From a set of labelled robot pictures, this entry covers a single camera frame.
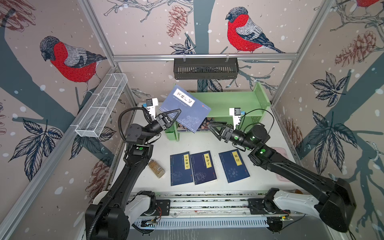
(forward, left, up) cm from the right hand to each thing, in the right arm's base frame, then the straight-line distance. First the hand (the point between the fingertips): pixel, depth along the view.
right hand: (206, 128), depth 61 cm
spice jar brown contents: (-7, +27, -31) cm, 41 cm away
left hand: (+2, +11, +6) cm, 13 cm away
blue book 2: (-3, +2, -35) cm, 36 cm away
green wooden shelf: (+26, -28, -12) cm, 40 cm away
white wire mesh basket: (+16, +56, -3) cm, 59 cm away
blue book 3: (-1, -16, -36) cm, 40 cm away
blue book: (-6, +15, -36) cm, 39 cm away
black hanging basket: (+59, +1, -8) cm, 60 cm away
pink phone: (-17, -26, -5) cm, 32 cm away
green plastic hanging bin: (+16, +23, -28) cm, 40 cm away
